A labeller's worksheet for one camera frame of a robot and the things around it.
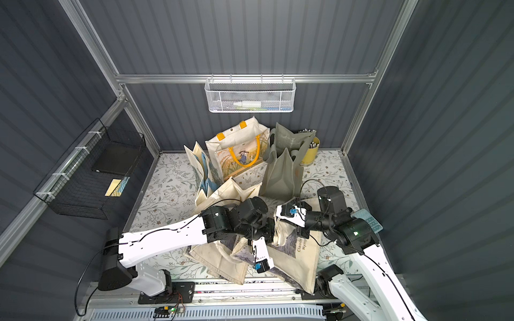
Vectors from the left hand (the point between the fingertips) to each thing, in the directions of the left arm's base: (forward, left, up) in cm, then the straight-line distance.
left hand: (284, 233), depth 64 cm
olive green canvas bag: (+33, -3, -10) cm, 35 cm away
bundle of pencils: (+58, -17, -5) cm, 61 cm away
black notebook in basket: (+35, +71, -1) cm, 79 cm away
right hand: (+5, 0, +3) cm, 6 cm away
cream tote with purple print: (-2, -4, -16) cm, 16 cm away
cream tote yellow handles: (+47, +17, -10) cm, 51 cm away
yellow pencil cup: (+46, -19, -11) cm, 51 cm away
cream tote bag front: (-5, +22, -13) cm, 26 cm away
